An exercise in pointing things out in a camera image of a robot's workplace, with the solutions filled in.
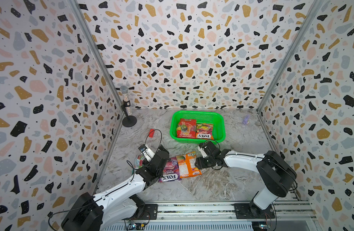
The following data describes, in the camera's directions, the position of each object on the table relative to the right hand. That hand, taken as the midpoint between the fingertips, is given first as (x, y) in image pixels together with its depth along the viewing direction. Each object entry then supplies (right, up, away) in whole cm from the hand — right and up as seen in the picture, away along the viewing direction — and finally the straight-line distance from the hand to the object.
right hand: (197, 164), depth 90 cm
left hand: (-23, +10, -6) cm, 26 cm away
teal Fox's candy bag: (-37, +1, -2) cm, 37 cm away
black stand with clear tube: (-51, +27, +23) cm, 63 cm away
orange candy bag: (-7, 0, 0) cm, 7 cm away
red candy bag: (-7, +22, +14) cm, 27 cm away
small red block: (-33, +17, +18) cm, 42 cm away
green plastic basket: (+16, +29, +17) cm, 37 cm away
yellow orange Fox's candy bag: (+6, +20, +14) cm, 25 cm away
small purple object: (+38, +28, +21) cm, 52 cm away
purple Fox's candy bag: (-16, -3, -4) cm, 17 cm away
